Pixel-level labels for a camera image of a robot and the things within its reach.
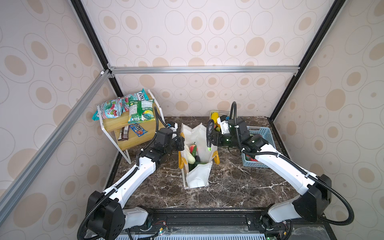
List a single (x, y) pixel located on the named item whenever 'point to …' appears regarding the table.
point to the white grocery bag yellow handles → (200, 177)
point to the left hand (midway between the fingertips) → (188, 137)
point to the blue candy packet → (139, 130)
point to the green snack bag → (141, 111)
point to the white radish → (191, 158)
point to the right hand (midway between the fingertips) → (209, 137)
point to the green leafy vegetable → (197, 163)
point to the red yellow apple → (193, 149)
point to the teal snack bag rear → (141, 95)
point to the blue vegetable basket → (266, 133)
